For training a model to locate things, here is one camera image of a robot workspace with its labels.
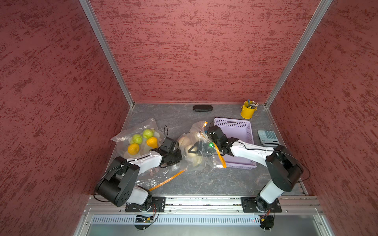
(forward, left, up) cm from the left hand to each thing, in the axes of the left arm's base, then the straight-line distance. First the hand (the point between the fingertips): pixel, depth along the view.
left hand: (181, 161), depth 90 cm
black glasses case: (+46, -15, 0) cm, 49 cm away
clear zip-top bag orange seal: (-2, -10, +20) cm, 23 cm away
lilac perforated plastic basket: (+24, -43, 0) cm, 49 cm away
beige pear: (-1, -9, +5) cm, 11 cm away
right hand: (0, -7, +11) cm, 13 cm away
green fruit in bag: (+13, +30, +5) cm, 33 cm away
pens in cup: (+34, -48, +17) cm, 61 cm away
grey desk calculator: (+17, -59, +1) cm, 62 cm away
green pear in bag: (+16, +23, +6) cm, 29 cm away
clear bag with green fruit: (+15, +40, +3) cm, 43 cm away
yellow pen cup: (+37, -48, +5) cm, 61 cm away
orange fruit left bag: (+6, +30, +5) cm, 31 cm away
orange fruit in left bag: (+10, +19, +5) cm, 22 cm away
